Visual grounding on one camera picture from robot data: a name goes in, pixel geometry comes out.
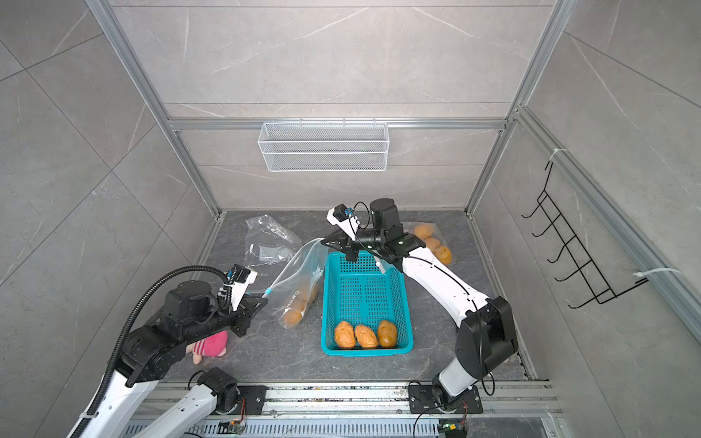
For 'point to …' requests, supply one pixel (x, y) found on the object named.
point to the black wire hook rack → (574, 251)
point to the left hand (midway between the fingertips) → (268, 297)
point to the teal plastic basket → (359, 293)
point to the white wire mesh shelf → (324, 147)
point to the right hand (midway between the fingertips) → (328, 240)
